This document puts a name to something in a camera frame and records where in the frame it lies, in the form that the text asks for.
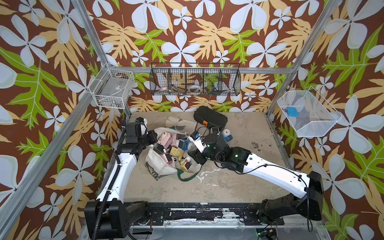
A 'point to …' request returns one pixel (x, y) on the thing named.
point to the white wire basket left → (111, 88)
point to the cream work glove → (180, 124)
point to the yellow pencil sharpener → (175, 151)
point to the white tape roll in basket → (195, 88)
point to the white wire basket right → (316, 117)
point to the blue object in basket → (292, 111)
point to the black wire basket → (195, 79)
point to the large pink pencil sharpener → (165, 139)
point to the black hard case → (210, 118)
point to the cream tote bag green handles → (158, 166)
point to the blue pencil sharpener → (226, 135)
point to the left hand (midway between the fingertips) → (157, 131)
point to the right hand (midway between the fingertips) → (191, 148)
